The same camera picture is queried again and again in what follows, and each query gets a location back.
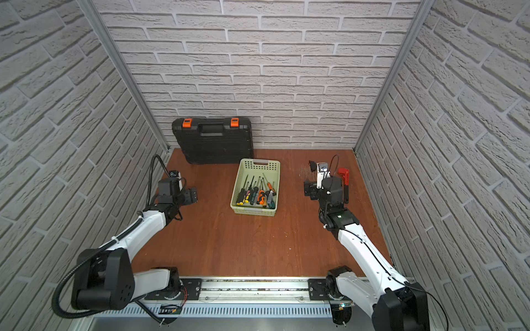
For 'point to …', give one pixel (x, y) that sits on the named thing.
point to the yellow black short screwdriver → (247, 196)
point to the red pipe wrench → (346, 174)
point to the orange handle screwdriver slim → (261, 194)
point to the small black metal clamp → (313, 165)
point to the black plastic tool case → (214, 140)
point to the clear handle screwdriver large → (266, 192)
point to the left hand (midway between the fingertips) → (186, 187)
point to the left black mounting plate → (191, 289)
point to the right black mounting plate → (318, 289)
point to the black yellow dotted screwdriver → (241, 194)
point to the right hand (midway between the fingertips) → (323, 177)
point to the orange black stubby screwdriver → (258, 198)
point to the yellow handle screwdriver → (265, 203)
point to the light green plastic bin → (255, 168)
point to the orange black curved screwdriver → (270, 187)
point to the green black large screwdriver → (272, 205)
